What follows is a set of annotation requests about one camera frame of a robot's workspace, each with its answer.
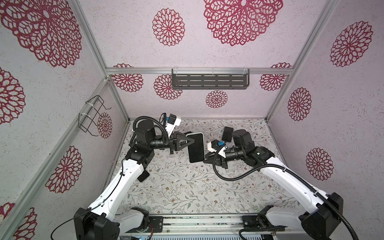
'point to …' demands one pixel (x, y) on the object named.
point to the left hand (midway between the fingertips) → (192, 142)
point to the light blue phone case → (144, 174)
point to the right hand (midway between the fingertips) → (204, 155)
